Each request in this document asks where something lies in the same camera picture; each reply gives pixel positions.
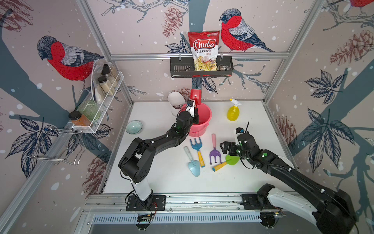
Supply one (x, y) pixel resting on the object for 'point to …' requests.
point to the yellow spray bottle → (233, 112)
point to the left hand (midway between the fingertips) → (199, 105)
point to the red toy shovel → (196, 94)
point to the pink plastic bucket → (205, 115)
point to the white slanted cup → (176, 100)
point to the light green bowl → (134, 126)
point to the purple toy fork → (215, 152)
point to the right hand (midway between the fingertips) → (226, 144)
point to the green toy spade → (232, 160)
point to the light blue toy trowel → (194, 165)
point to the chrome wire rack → (61, 145)
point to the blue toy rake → (197, 146)
